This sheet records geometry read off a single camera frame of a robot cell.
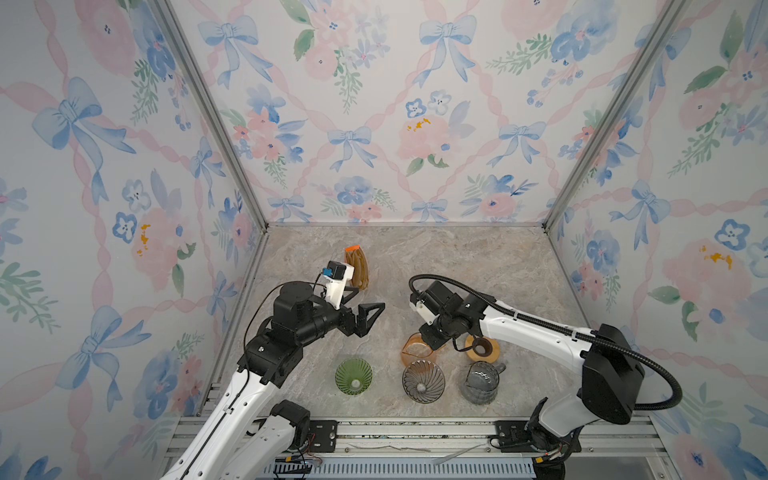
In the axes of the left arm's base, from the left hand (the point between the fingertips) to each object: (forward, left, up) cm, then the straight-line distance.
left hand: (370, 296), depth 67 cm
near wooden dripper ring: (-1, -32, -28) cm, 43 cm away
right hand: (+1, -14, -20) cm, 25 cm away
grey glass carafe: (-10, -31, -29) cm, 43 cm away
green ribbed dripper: (-9, +6, -29) cm, 30 cm away
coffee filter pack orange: (+26, +7, -18) cm, 33 cm away
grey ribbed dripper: (-11, -14, -26) cm, 31 cm away
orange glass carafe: (-1, -12, -28) cm, 30 cm away
